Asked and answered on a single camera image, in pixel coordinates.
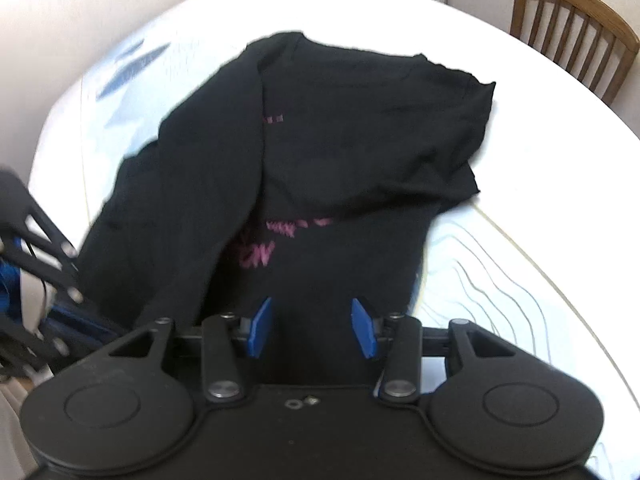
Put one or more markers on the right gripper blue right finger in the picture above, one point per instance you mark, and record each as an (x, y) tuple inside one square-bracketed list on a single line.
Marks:
[(368, 327)]

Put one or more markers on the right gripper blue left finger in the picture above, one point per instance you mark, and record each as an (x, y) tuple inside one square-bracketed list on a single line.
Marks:
[(258, 326)]

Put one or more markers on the black t-shirt pink print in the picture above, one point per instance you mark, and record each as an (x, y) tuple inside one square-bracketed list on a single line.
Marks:
[(302, 172)]

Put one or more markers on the white blue patterned tablecloth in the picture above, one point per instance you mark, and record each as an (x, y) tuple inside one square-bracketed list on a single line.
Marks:
[(517, 356)]

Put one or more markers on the far wooden chair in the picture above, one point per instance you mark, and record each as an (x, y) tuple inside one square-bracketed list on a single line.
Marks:
[(586, 38)]

